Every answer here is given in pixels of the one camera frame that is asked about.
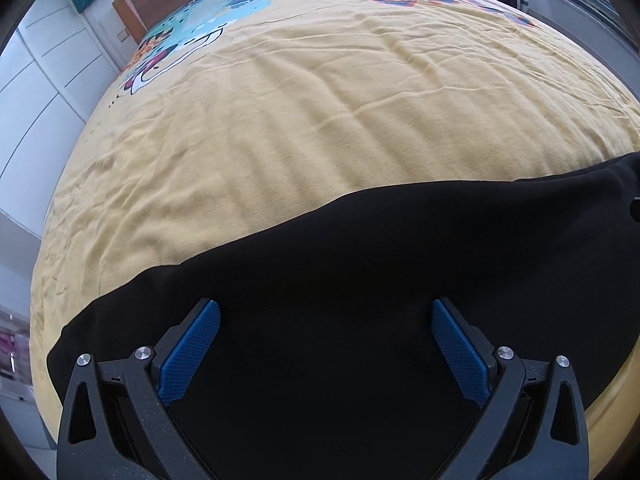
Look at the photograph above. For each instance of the black pants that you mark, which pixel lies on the black pants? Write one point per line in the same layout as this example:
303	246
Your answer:
324	365

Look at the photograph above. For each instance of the white wardrobe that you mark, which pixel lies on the white wardrobe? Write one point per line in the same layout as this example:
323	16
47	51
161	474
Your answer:
53	73

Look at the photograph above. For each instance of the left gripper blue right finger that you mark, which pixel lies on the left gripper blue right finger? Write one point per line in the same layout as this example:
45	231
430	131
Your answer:
532	422

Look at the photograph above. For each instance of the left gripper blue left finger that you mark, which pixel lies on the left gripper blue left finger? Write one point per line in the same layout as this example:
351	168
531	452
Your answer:
115	422

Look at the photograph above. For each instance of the yellow dinosaur bed cover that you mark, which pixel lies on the yellow dinosaur bed cover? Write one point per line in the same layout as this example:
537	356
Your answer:
236	116

